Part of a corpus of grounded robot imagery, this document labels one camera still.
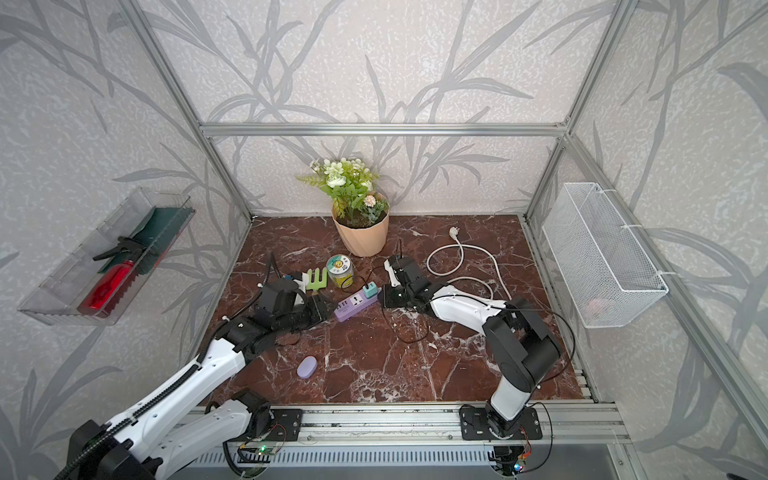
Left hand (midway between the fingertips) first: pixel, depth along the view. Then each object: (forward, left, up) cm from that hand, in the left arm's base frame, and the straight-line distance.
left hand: (335, 307), depth 79 cm
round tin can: (+16, +2, -6) cm, 17 cm away
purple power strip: (+7, -3, -13) cm, 15 cm away
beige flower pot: (+34, -4, -3) cm, 35 cm away
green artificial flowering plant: (+34, -2, +14) cm, 37 cm away
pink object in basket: (-3, -65, +7) cm, 65 cm away
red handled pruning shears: (-5, +41, +19) cm, 46 cm away
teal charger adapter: (+10, -8, -8) cm, 15 cm away
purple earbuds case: (-11, +8, -13) cm, 19 cm away
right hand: (+7, -10, -7) cm, 14 cm away
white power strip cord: (+27, -35, -15) cm, 47 cm away
